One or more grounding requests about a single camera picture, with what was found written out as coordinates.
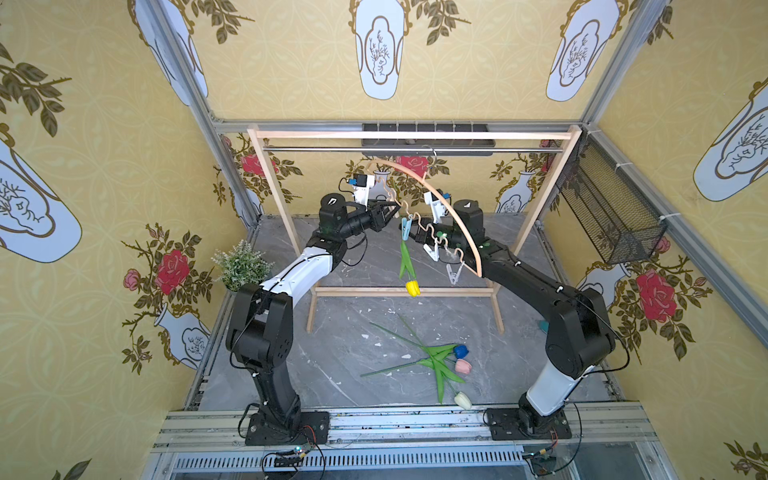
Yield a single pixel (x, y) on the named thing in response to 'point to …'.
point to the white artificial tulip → (462, 399)
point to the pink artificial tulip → (461, 366)
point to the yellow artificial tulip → (406, 263)
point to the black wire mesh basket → (620, 221)
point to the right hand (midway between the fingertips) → (396, 232)
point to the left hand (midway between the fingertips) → (403, 205)
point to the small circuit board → (291, 460)
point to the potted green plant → (241, 265)
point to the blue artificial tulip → (460, 351)
